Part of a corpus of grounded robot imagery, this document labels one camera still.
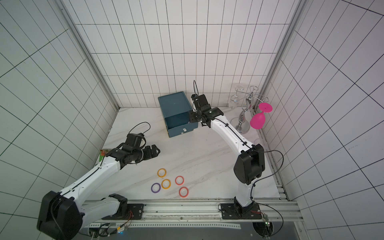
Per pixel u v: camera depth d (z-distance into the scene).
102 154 0.90
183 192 0.79
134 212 0.72
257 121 0.89
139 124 0.68
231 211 0.72
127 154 0.59
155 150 0.77
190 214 0.73
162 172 0.86
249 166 0.56
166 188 0.81
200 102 0.63
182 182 0.83
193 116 0.76
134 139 0.64
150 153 0.74
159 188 0.80
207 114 0.59
